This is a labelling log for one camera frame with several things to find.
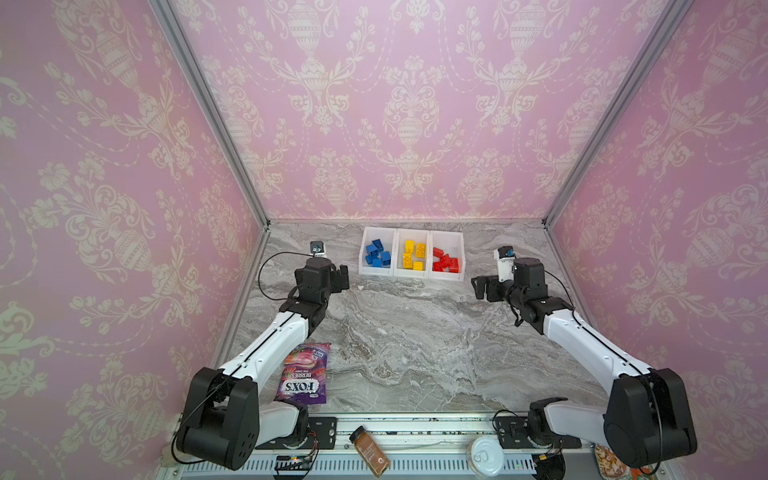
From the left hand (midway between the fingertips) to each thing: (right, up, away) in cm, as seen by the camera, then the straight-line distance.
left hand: (329, 267), depth 87 cm
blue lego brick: (+11, +6, +22) cm, 26 cm away
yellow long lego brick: (+24, +1, +21) cm, 32 cm away
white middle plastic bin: (+28, +10, +23) cm, 38 cm away
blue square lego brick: (+16, +2, +20) cm, 26 cm away
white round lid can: (+39, -41, -20) cm, 60 cm away
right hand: (+47, -3, +1) cm, 47 cm away
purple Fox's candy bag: (-6, -30, -6) cm, 31 cm away
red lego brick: (+40, 0, +19) cm, 44 cm away
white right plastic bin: (+41, +7, +24) cm, 48 cm away
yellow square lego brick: (+27, 0, +16) cm, 32 cm away
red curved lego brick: (+35, +4, +22) cm, 41 cm away
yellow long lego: (+29, +5, +22) cm, 37 cm away
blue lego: (+13, +1, +19) cm, 23 cm away
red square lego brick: (+37, +1, +19) cm, 41 cm away
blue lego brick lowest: (+10, +2, +20) cm, 22 cm away
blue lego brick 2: (+13, +7, +25) cm, 29 cm away
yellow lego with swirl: (+25, +6, +23) cm, 34 cm away
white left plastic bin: (+16, +11, +24) cm, 31 cm away
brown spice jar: (+15, -43, -19) cm, 49 cm away
